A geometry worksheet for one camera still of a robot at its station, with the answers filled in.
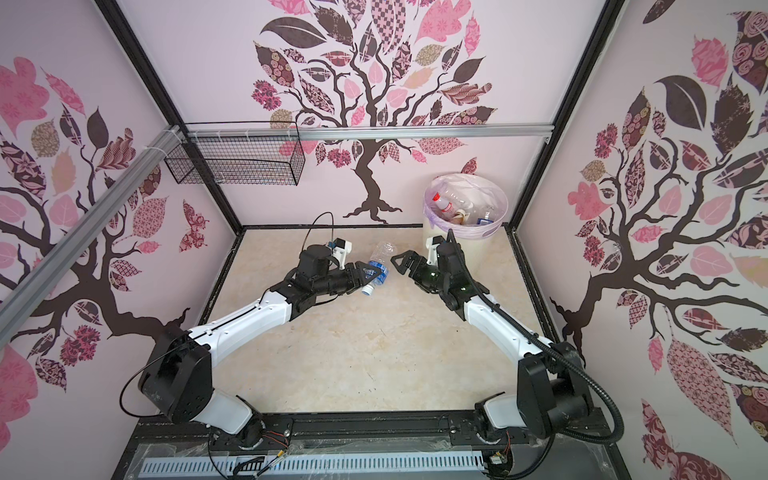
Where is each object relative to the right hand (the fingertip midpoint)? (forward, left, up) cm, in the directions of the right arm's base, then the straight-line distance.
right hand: (399, 262), depth 81 cm
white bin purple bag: (+30, -20, +4) cm, 36 cm away
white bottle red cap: (+25, -17, 0) cm, 31 cm away
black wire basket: (+36, +52, +13) cm, 64 cm away
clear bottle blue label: (-1, +5, +2) cm, 6 cm away
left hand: (-4, +6, -2) cm, 8 cm away
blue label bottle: (+17, -28, 0) cm, 33 cm away
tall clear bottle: (+27, -27, -2) cm, 38 cm away
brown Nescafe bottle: (+21, -21, -3) cm, 29 cm away
